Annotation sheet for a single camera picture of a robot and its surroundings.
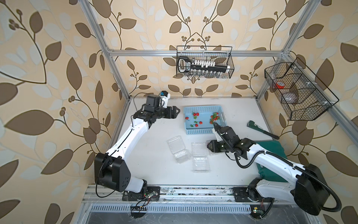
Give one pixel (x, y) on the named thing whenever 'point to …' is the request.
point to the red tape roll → (279, 85)
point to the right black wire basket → (303, 96)
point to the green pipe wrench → (251, 123)
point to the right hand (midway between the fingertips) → (209, 145)
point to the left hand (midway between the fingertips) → (172, 108)
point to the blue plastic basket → (199, 120)
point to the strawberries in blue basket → (214, 117)
